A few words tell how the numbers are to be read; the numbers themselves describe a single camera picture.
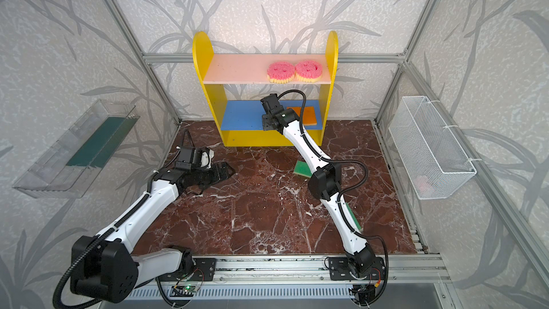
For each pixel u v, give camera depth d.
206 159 0.69
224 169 0.75
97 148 0.62
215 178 0.73
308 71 0.77
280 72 0.76
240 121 1.05
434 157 0.61
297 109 0.70
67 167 0.63
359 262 0.64
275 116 0.70
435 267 0.75
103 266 0.39
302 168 0.99
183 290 0.72
